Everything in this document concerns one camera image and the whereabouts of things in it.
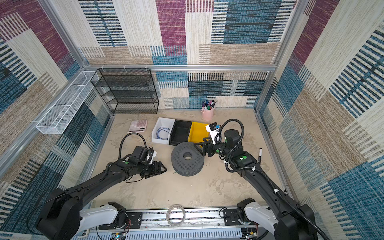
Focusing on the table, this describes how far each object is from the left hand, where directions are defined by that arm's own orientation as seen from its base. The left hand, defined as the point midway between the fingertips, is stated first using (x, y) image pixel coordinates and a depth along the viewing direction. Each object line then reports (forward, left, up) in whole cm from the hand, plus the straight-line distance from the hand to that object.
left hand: (163, 169), depth 83 cm
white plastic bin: (+31, +5, -6) cm, 32 cm away
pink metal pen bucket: (+42, -28, -3) cm, 51 cm away
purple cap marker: (+45, -25, +5) cm, 51 cm away
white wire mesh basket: (+14, +47, +27) cm, 56 cm away
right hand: (+6, -20, +16) cm, 26 cm away
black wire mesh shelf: (+56, +31, +10) cm, 64 cm away
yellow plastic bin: (+33, -21, -10) cm, 40 cm away
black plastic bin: (+27, -8, -4) cm, 29 cm away
